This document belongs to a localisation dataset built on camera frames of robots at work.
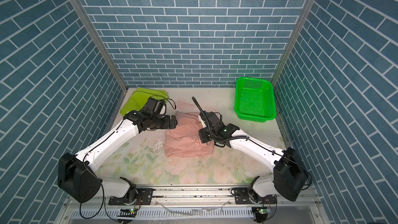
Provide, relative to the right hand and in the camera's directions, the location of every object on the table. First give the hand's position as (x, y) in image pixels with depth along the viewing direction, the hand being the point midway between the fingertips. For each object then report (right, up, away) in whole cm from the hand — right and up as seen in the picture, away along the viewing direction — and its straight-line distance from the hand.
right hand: (199, 132), depth 82 cm
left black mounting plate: (-28, -29, -9) cm, 41 cm away
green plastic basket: (+40, +18, +32) cm, 54 cm away
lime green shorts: (-44, +18, +27) cm, 55 cm away
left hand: (-15, +5, +1) cm, 16 cm away
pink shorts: (-8, -5, +5) cm, 11 cm away
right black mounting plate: (+21, -29, -9) cm, 37 cm away
